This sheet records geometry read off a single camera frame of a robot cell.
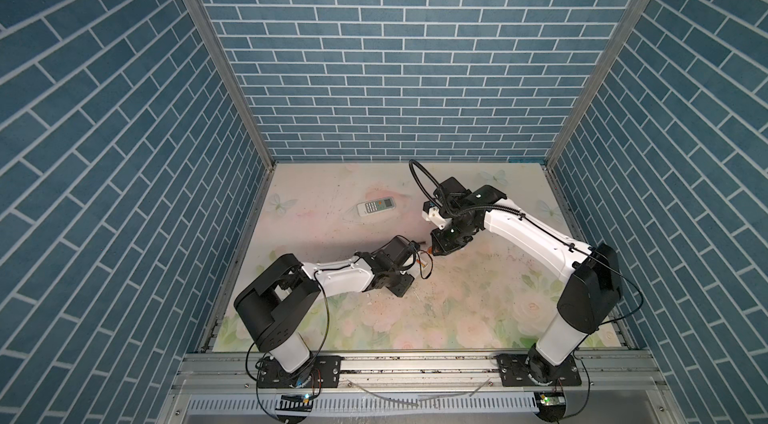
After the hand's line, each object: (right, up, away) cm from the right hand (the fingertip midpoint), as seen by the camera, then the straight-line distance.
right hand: (432, 247), depth 81 cm
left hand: (-7, -12, +8) cm, 16 cm away
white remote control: (-17, +10, +24) cm, 31 cm away
